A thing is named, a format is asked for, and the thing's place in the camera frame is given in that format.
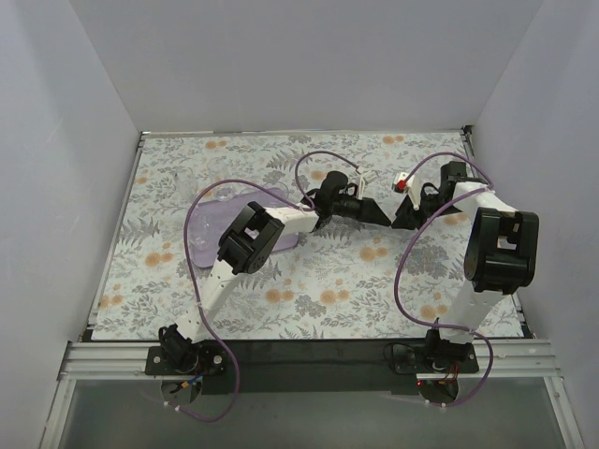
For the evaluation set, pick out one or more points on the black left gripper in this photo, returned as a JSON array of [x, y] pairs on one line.
[[362, 209]]

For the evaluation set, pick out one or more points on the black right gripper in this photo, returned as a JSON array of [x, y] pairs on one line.
[[417, 211]]

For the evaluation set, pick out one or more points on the clear stemmed wine glass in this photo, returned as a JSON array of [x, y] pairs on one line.
[[186, 182]]

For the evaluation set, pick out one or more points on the tall clear flute glass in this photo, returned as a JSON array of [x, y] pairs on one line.
[[218, 171]]

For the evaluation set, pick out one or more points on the small clear shot glass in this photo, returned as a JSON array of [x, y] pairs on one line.
[[201, 234]]

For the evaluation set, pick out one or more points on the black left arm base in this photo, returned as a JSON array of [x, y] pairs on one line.
[[206, 359]]

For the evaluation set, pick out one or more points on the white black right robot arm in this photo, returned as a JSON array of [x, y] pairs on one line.
[[500, 256]]

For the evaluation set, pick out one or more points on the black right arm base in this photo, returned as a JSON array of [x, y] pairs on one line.
[[405, 358]]

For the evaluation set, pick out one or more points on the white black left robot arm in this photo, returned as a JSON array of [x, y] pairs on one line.
[[244, 248]]

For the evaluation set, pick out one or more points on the purple rectangular tray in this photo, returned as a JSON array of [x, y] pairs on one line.
[[211, 219]]

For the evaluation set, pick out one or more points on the floral patterned table mat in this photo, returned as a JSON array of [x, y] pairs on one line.
[[348, 280]]

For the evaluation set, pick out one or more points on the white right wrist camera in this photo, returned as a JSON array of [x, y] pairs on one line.
[[410, 185]]

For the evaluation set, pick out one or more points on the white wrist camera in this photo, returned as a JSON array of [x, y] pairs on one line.
[[410, 185], [365, 177]]

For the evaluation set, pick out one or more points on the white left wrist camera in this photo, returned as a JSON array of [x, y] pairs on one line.
[[365, 177]]

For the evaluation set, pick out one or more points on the aluminium table frame rail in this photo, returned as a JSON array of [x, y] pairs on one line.
[[86, 359]]

